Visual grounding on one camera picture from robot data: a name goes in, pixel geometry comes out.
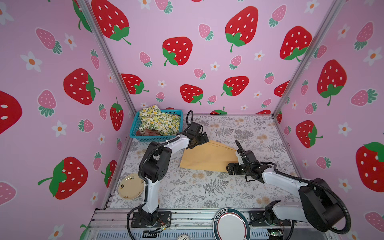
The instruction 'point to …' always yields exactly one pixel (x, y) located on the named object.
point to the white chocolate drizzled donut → (183, 237)
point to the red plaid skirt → (148, 132)
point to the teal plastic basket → (158, 138)
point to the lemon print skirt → (151, 117)
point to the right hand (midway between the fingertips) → (232, 167)
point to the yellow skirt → (212, 155)
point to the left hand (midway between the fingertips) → (204, 140)
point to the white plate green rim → (231, 224)
